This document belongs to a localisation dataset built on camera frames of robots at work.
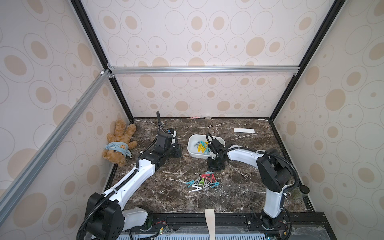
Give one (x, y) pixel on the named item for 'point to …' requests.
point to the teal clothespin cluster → (215, 184)
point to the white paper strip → (244, 130)
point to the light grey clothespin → (197, 180)
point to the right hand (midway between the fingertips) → (213, 168)
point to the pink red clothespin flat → (204, 175)
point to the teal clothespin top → (208, 172)
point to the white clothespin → (198, 188)
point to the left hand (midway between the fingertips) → (184, 146)
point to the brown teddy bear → (119, 143)
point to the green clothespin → (202, 181)
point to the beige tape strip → (209, 215)
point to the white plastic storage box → (198, 145)
